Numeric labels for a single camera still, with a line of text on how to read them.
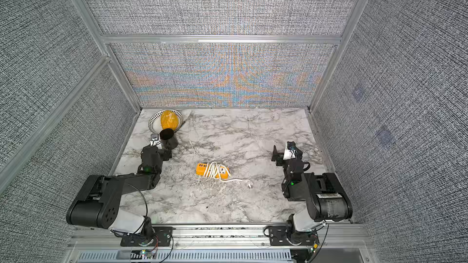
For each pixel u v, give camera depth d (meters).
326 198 0.46
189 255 0.70
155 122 1.10
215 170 0.86
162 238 0.73
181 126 1.10
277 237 0.73
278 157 0.82
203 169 0.86
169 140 0.97
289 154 0.78
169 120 1.06
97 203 0.45
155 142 0.78
